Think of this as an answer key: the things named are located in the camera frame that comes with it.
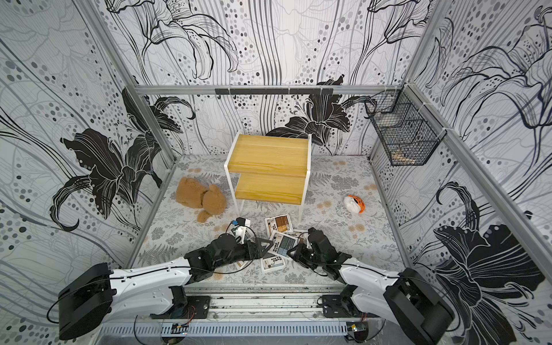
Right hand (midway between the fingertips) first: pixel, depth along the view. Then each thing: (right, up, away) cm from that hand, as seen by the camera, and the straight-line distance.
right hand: (290, 253), depth 84 cm
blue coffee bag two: (-8, -3, -2) cm, 9 cm away
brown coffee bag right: (+5, +5, +1) cm, 7 cm away
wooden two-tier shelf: (-7, +34, -12) cm, 37 cm away
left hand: (-8, +3, -7) cm, 11 cm away
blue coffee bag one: (-3, +3, +1) cm, 5 cm away
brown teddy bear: (-42, +23, +8) cm, 49 cm away
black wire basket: (+49, +49, +4) cm, 70 cm away
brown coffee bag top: (-3, +10, +6) cm, 12 cm away
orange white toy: (+29, +19, +8) cm, 35 cm away
